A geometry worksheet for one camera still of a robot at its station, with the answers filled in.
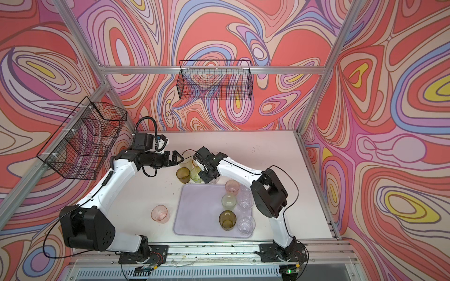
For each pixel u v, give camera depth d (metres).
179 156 0.77
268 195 0.50
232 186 0.89
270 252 0.73
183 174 0.96
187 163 0.92
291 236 0.62
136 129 1.21
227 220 0.83
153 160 0.68
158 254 0.73
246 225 0.81
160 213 0.84
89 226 0.41
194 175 0.96
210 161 0.66
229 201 0.87
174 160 0.73
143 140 0.64
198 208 0.87
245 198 0.86
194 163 0.84
